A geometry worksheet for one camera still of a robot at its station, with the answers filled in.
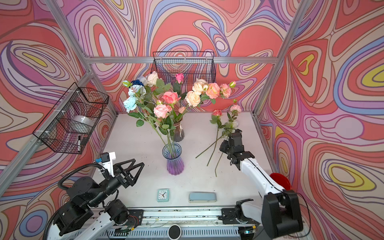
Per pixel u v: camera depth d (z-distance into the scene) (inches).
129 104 23.8
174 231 25.7
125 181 20.8
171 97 26.8
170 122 25.2
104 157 20.6
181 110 31.7
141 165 22.2
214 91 27.0
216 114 45.2
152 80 29.5
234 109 38.0
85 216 18.0
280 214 16.1
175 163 34.0
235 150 25.5
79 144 28.3
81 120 28.7
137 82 27.8
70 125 28.1
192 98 27.4
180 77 29.7
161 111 22.8
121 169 23.6
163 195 30.9
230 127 43.0
